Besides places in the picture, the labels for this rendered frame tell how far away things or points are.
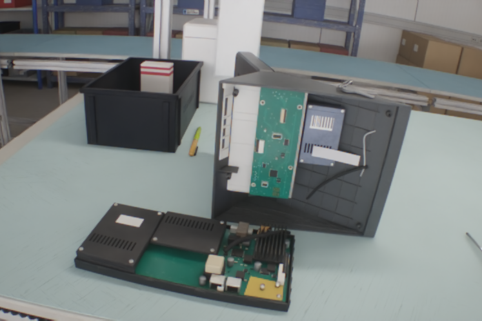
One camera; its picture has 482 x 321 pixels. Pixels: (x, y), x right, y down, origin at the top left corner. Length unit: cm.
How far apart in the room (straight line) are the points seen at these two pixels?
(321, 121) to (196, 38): 56
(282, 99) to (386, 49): 439
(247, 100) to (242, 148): 7
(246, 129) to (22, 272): 34
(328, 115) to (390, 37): 436
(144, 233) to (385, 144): 33
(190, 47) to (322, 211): 58
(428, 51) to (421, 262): 344
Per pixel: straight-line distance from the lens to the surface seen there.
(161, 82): 95
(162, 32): 114
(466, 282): 57
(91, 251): 47
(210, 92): 101
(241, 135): 51
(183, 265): 46
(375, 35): 477
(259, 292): 44
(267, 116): 48
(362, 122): 51
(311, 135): 50
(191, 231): 50
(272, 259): 47
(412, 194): 74
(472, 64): 418
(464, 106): 215
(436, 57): 397
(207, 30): 98
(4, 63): 230
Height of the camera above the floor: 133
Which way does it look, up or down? 26 degrees down
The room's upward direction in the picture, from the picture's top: 6 degrees clockwise
